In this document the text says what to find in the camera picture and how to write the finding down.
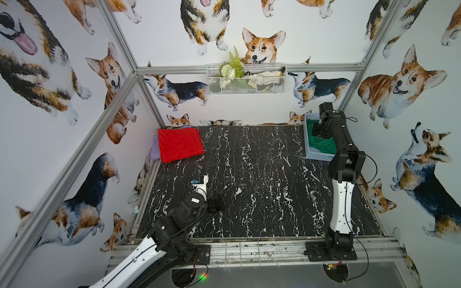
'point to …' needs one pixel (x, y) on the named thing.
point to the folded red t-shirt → (176, 144)
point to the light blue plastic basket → (311, 154)
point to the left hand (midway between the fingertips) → (220, 188)
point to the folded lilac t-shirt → (154, 152)
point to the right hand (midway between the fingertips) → (317, 130)
